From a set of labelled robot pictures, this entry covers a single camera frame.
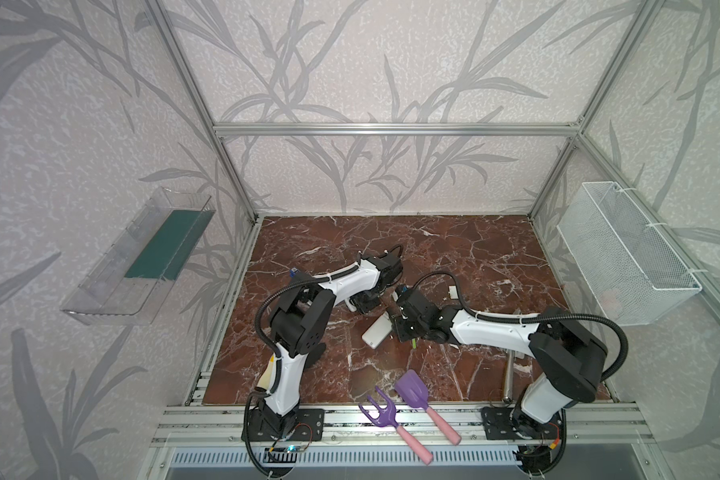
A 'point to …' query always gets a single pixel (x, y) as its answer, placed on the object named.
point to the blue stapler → (293, 271)
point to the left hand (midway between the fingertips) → (358, 293)
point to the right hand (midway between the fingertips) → (394, 316)
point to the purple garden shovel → (411, 387)
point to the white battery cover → (453, 292)
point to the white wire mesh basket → (632, 272)
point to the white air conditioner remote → (378, 331)
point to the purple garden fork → (387, 417)
